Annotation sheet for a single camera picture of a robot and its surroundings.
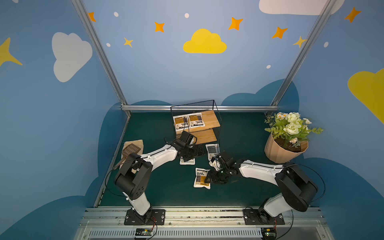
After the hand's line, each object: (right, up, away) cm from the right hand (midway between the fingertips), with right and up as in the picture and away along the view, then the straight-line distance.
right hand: (209, 180), depth 85 cm
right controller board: (+28, -22, -12) cm, 38 cm away
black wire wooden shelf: (-1, +25, +23) cm, 35 cm away
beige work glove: (-47, +19, +18) cm, 54 cm away
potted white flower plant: (+38, +26, -12) cm, 48 cm away
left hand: (-5, +15, +5) cm, 17 cm away
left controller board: (-34, -21, -13) cm, 42 cm away
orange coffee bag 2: (-6, +1, +1) cm, 6 cm away
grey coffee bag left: (-11, +9, +8) cm, 16 cm away
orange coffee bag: (-17, +34, +8) cm, 39 cm away
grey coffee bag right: (+4, +16, +15) cm, 22 cm away
